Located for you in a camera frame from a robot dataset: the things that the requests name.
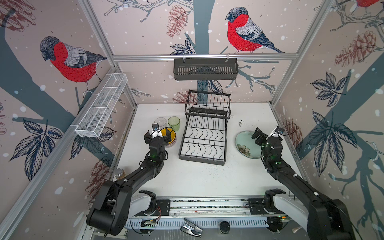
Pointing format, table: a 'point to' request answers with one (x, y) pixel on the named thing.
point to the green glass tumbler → (174, 122)
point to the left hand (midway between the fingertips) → (157, 129)
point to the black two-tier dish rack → (203, 137)
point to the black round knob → (224, 227)
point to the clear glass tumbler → (161, 121)
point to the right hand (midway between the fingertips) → (263, 132)
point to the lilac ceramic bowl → (170, 145)
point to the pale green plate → (246, 146)
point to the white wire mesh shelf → (100, 105)
